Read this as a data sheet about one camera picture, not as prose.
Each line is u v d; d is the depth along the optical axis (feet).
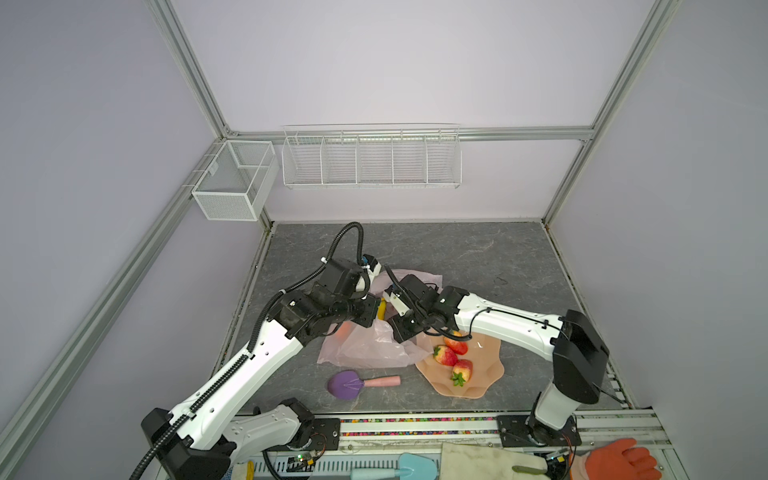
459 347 2.79
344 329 2.42
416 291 2.06
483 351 2.81
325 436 2.41
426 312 2.00
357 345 2.34
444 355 2.70
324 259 1.73
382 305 2.35
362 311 2.02
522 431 2.42
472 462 2.29
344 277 1.71
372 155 3.20
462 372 2.58
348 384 2.64
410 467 2.27
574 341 1.67
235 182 3.30
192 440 1.22
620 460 2.27
